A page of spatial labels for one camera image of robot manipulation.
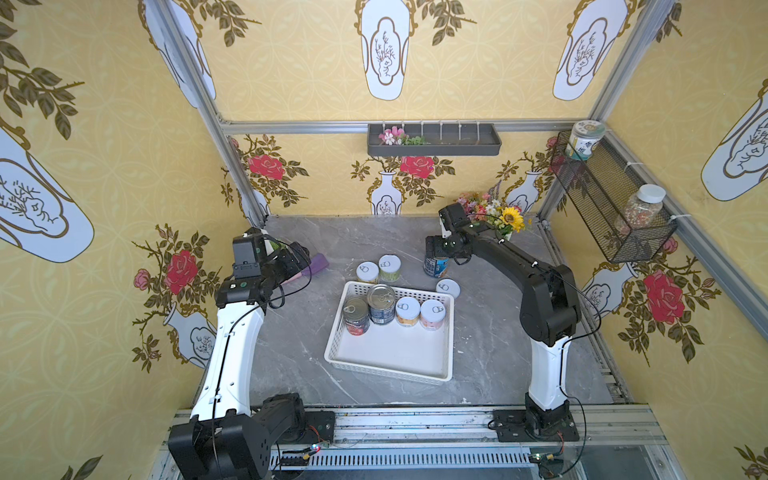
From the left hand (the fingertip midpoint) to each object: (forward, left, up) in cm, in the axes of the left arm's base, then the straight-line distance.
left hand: (282, 259), depth 79 cm
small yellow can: (+8, -21, -18) cm, 29 cm away
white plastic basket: (-16, -34, -27) cm, 46 cm away
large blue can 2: (-6, -26, -13) cm, 29 cm away
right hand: (+14, -48, -12) cm, 52 cm away
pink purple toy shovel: (+16, -3, -24) cm, 29 cm away
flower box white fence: (+23, -62, -6) cm, 67 cm away
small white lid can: (+1, -47, -18) cm, 51 cm away
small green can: (+10, -29, -19) cm, 36 cm away
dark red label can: (-9, -19, -13) cm, 25 cm away
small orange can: (-7, -33, -18) cm, 39 cm away
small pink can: (-8, -41, -17) cm, 45 cm away
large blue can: (+8, -44, -16) cm, 48 cm away
